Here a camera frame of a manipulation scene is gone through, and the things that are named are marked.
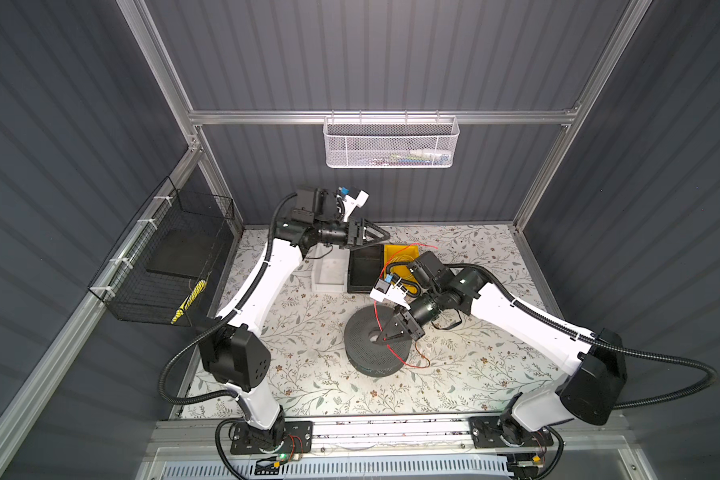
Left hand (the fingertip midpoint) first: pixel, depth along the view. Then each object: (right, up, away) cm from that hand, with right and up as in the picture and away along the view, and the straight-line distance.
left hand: (385, 239), depth 70 cm
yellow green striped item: (-45, -14, -1) cm, 47 cm away
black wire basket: (-57, -13, -2) cm, 59 cm away
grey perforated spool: (-4, -32, +10) cm, 33 cm away
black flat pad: (-52, -3, +6) cm, 52 cm away
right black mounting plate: (+26, -48, +3) cm, 54 cm away
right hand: (-1, -24, -5) cm, 24 cm away
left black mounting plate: (-21, -48, +2) cm, 53 cm away
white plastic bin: (-18, -9, +37) cm, 42 cm away
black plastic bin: (-5, -8, +37) cm, 38 cm away
